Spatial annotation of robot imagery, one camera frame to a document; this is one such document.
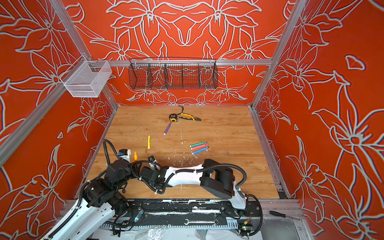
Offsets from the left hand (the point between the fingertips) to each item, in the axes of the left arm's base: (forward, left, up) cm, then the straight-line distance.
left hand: (140, 163), depth 76 cm
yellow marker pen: (+20, +3, -11) cm, 23 cm away
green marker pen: (+18, -26, -11) cm, 34 cm away
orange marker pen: (+2, +2, +4) cm, 5 cm away
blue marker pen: (+13, -28, -11) cm, 33 cm away
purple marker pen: (+33, -7, -13) cm, 36 cm away
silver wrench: (-22, -40, -12) cm, 47 cm away
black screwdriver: (-17, -72, -12) cm, 75 cm away
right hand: (-3, -6, -10) cm, 12 cm away
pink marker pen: (+17, -29, -11) cm, 35 cm away
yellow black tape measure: (+41, -10, -10) cm, 43 cm away
